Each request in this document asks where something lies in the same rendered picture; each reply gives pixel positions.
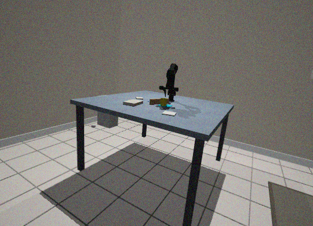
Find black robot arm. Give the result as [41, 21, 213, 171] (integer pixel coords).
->
[166, 63, 178, 101]

